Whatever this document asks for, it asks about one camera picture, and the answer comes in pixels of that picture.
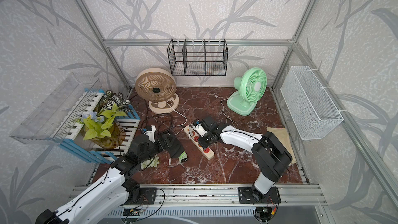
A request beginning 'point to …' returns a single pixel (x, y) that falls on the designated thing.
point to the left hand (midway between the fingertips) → (171, 139)
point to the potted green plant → (103, 128)
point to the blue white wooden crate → (76, 141)
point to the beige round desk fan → (157, 86)
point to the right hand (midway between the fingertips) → (200, 140)
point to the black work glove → (172, 146)
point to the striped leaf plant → (110, 98)
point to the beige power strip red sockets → (208, 152)
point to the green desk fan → (251, 88)
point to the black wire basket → (198, 57)
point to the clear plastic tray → (50, 123)
